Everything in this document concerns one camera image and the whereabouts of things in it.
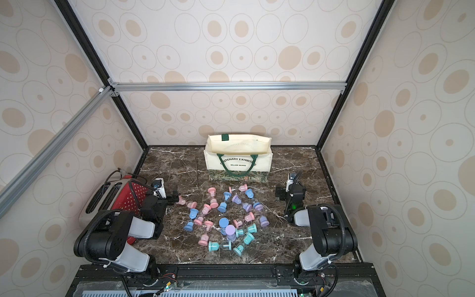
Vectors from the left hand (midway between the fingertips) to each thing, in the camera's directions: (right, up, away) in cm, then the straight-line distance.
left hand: (171, 183), depth 90 cm
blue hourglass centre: (+26, -11, +2) cm, 28 cm away
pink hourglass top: (+35, -4, +8) cm, 36 cm away
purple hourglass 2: (+45, -17, -5) cm, 49 cm away
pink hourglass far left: (+5, -10, +2) cm, 11 cm away
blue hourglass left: (+11, -15, -1) cm, 19 cm away
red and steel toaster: (-15, -3, -13) cm, 20 cm away
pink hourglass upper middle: (+21, -10, +2) cm, 23 cm away
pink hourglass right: (+37, -16, -3) cm, 41 cm away
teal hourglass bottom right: (+37, -24, -9) cm, 45 cm away
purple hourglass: (+37, -12, 0) cm, 39 cm away
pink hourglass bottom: (+18, -23, -10) cm, 32 cm away
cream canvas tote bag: (+33, +12, +2) cm, 35 cm away
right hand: (+63, -1, +4) cm, 63 cm away
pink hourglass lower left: (+17, -14, -1) cm, 22 cm away
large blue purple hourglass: (+29, -19, -12) cm, 37 cm away
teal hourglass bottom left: (+23, -26, -12) cm, 36 cm away
